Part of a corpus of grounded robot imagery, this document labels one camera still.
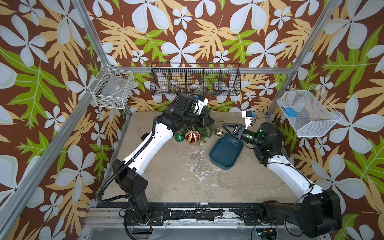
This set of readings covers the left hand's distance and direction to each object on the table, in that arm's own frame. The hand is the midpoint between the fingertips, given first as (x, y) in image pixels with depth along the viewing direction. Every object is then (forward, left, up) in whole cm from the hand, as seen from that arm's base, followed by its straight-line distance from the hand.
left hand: (214, 119), depth 70 cm
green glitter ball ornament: (-1, +17, -13) cm, 22 cm away
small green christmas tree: (+3, +3, -14) cm, 15 cm away
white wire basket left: (+25, +58, -1) cm, 63 cm away
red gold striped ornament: (-7, +10, -5) cm, 14 cm away
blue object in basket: (+14, -47, -10) cm, 50 cm away
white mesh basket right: (+7, -55, -6) cm, 56 cm away
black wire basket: (+38, +1, -3) cm, 39 cm away
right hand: (-2, -5, -4) cm, 6 cm away
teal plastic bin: (+3, -12, -37) cm, 39 cm away
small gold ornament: (-1, -4, -10) cm, 10 cm away
